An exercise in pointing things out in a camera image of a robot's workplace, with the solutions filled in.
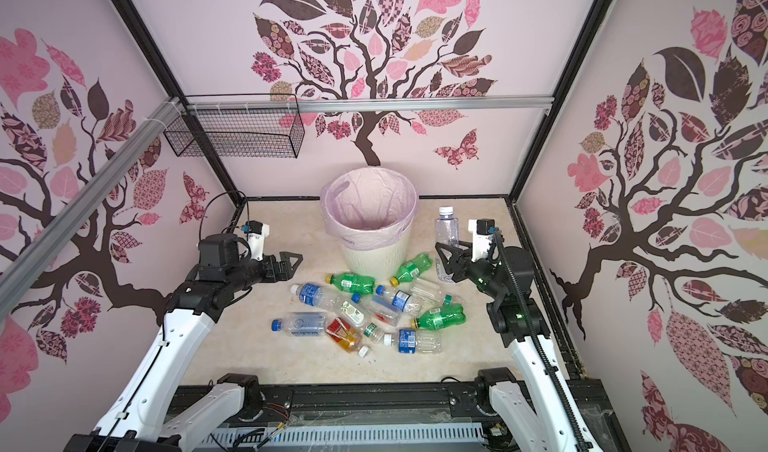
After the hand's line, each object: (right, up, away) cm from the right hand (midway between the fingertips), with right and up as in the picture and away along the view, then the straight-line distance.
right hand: (446, 241), depth 69 cm
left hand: (-40, -6, +6) cm, 41 cm away
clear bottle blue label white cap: (-37, -18, +20) cm, 45 cm away
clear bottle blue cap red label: (-17, -22, +18) cm, 33 cm away
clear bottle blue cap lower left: (-38, -24, +13) cm, 47 cm away
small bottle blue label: (-11, -19, +18) cm, 28 cm away
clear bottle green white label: (-20, -25, +14) cm, 35 cm away
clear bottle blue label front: (-7, -28, +9) cm, 30 cm away
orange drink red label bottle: (-27, -26, +12) cm, 39 cm away
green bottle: (-25, -14, +21) cm, 36 cm away
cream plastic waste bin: (-16, -8, +18) cm, 25 cm away
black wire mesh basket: (-62, +36, +25) cm, 76 cm away
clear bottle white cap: (-1, +2, -3) cm, 4 cm away
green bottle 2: (-8, -11, +23) cm, 27 cm away
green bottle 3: (+1, -23, +14) cm, 27 cm away
